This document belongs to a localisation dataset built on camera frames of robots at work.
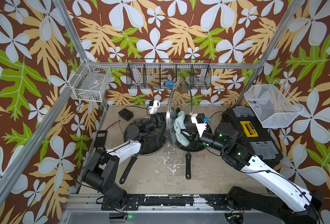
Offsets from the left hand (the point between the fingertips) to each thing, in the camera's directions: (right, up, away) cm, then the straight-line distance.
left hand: (174, 116), depth 61 cm
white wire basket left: (-51, +22, +25) cm, 61 cm away
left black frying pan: (-23, -26, +20) cm, 40 cm away
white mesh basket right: (+62, +6, +21) cm, 65 cm away
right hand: (+2, -6, +1) cm, 6 cm away
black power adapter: (-51, -16, +38) cm, 65 cm away
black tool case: (+50, -13, +19) cm, 55 cm away
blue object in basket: (0, +25, +40) cm, 47 cm away
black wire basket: (+13, +31, +37) cm, 50 cm away
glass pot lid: (+9, +16, +54) cm, 57 cm away
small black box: (-37, +3, +57) cm, 69 cm away
